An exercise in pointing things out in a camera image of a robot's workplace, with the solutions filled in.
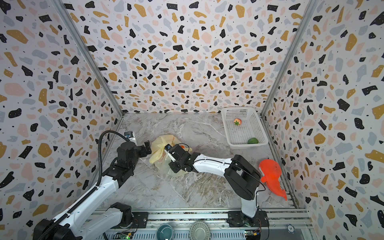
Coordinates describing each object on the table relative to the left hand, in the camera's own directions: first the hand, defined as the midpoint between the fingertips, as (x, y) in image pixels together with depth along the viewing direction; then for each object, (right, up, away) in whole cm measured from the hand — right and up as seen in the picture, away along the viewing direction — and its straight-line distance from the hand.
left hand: (140, 140), depth 80 cm
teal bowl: (+16, -42, -9) cm, 46 cm away
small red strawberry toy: (+60, +11, +32) cm, 69 cm away
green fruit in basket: (+67, -2, +20) cm, 70 cm away
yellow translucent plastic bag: (+8, -10, +7) cm, 15 cm away
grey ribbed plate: (+32, -42, -9) cm, 54 cm away
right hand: (+15, -12, +5) cm, 19 cm away
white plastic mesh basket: (+71, +8, +33) cm, 79 cm away
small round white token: (+76, -42, -8) cm, 87 cm away
